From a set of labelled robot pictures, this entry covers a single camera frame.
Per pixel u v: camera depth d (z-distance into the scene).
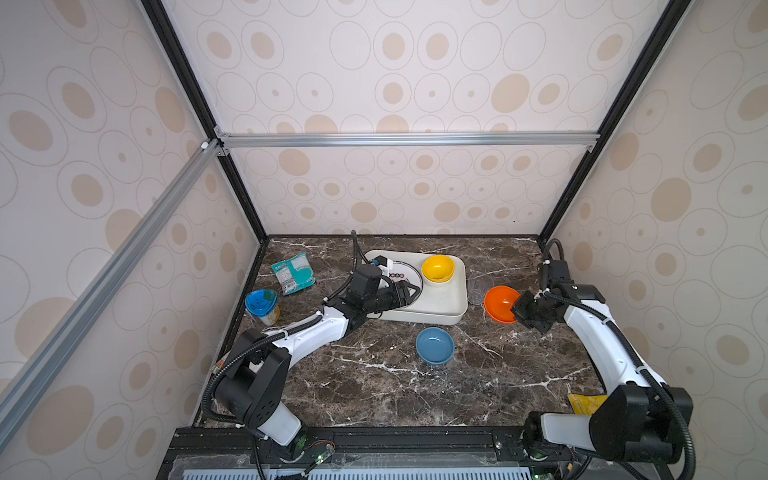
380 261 0.78
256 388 0.44
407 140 0.93
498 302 0.84
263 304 0.89
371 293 0.69
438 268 1.03
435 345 0.90
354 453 0.73
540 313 0.69
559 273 0.64
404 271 1.06
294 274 1.06
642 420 0.40
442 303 1.00
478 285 1.01
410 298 0.77
